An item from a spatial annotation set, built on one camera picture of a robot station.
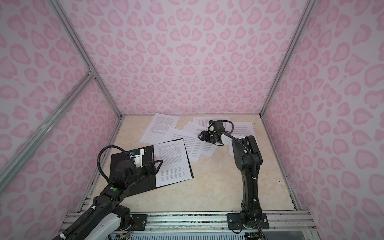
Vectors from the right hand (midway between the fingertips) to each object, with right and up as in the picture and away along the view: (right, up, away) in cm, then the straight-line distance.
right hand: (202, 135), depth 102 cm
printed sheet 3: (-7, -5, +1) cm, 9 cm away
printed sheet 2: (-34, +2, +10) cm, 36 cm away
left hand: (-25, -12, -23) cm, 36 cm away
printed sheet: (-17, -19, -10) cm, 27 cm away
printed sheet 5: (+3, -9, -2) cm, 9 cm away
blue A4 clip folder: (-57, -13, -3) cm, 58 cm away
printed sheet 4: (+2, +11, +15) cm, 18 cm away
